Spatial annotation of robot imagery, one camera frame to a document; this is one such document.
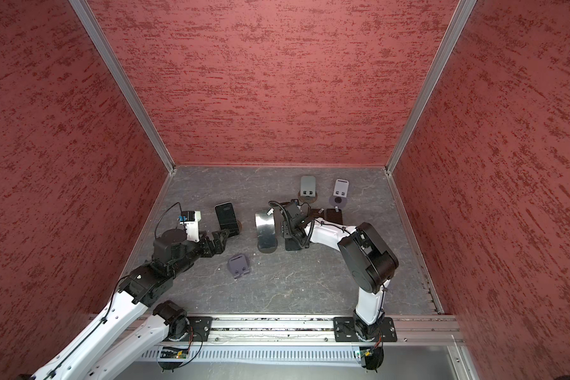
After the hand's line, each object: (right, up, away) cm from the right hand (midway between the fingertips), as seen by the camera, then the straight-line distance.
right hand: (291, 232), depth 95 cm
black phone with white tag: (+12, +7, +11) cm, 18 cm away
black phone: (-25, +6, -4) cm, 26 cm away
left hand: (-24, +2, -19) cm, 31 cm away
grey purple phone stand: (-19, -10, -12) cm, 25 cm away
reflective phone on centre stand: (-9, +2, -8) cm, 12 cm away
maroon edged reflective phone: (+19, +6, +9) cm, 22 cm away
